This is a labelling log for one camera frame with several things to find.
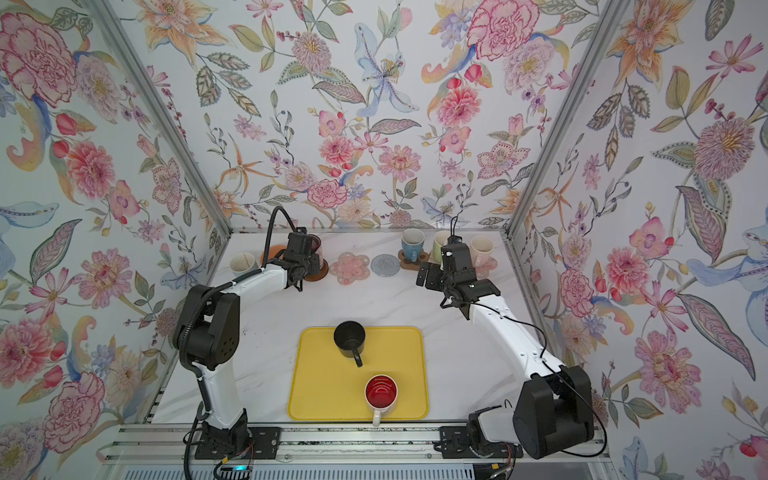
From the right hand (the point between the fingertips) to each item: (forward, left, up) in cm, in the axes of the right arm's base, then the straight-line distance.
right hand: (434, 270), depth 85 cm
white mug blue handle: (+20, +5, -8) cm, 22 cm away
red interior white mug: (-29, +14, -17) cm, 37 cm away
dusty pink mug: (+3, +34, +5) cm, 34 cm away
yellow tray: (-27, +30, -20) cm, 45 cm away
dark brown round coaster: (+11, +37, -17) cm, 42 cm away
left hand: (+10, +38, -9) cm, 41 cm away
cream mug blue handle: (+9, +63, -9) cm, 64 cm away
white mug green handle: (+21, -4, -9) cm, 23 cm away
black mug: (-15, +24, -12) cm, 31 cm away
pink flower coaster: (+15, +28, -18) cm, 36 cm away
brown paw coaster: (+17, +5, -18) cm, 25 cm away
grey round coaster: (+16, +15, -18) cm, 28 cm away
